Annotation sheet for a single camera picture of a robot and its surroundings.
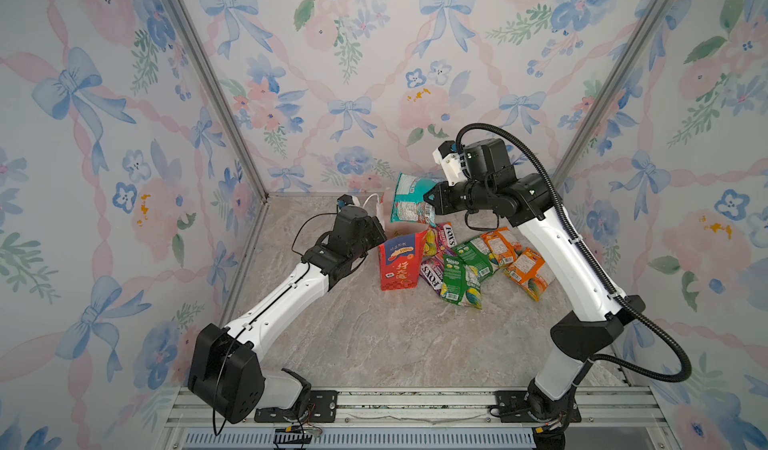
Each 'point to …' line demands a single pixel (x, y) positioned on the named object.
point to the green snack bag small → (476, 253)
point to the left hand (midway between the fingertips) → (386, 221)
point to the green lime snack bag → (461, 283)
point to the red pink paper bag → (401, 254)
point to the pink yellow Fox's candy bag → (446, 238)
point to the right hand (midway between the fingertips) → (425, 193)
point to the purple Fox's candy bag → (432, 270)
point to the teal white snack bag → (409, 204)
